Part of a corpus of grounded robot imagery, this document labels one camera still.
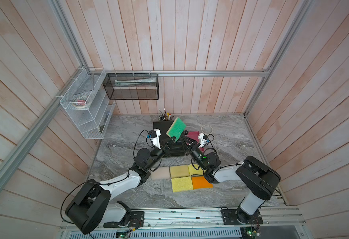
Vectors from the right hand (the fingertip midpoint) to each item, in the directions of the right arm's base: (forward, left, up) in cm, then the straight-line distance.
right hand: (180, 137), depth 75 cm
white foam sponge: (-9, +11, -24) cm, 28 cm away
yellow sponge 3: (-15, -1, -25) cm, 29 cm away
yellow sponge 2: (-8, -8, -23) cm, 26 cm away
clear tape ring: (+31, -22, -26) cm, 47 cm away
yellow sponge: (-8, 0, -24) cm, 25 cm away
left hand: (-1, +2, 0) cm, 2 cm away
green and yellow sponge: (+3, +2, +3) cm, 5 cm away
